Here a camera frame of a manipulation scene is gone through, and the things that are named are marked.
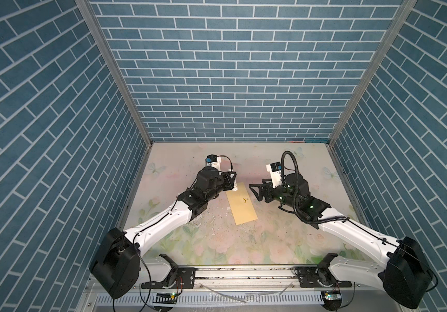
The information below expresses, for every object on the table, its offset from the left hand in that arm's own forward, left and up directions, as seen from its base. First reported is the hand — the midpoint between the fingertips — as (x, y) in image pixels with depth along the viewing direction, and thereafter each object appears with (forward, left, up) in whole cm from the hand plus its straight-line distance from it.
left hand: (236, 174), depth 79 cm
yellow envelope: (-3, -3, -21) cm, 22 cm away
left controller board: (-39, +27, -25) cm, 54 cm away
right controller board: (-41, -36, -25) cm, 60 cm away
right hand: (-3, -7, -1) cm, 8 cm away
